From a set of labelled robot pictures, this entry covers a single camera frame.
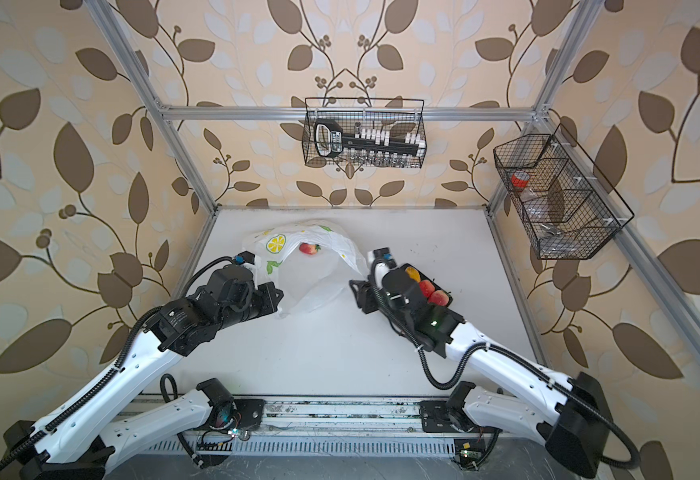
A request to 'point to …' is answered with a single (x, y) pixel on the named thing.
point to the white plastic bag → (310, 263)
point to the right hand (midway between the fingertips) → (360, 283)
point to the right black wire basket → (566, 205)
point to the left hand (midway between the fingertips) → (288, 292)
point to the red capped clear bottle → (519, 179)
